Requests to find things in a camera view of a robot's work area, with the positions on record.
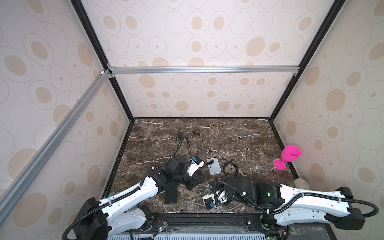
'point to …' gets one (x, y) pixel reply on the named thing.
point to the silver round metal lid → (300, 183)
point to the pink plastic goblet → (289, 153)
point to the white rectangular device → (215, 168)
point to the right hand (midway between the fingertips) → (212, 181)
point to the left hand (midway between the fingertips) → (206, 182)
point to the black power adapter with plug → (197, 160)
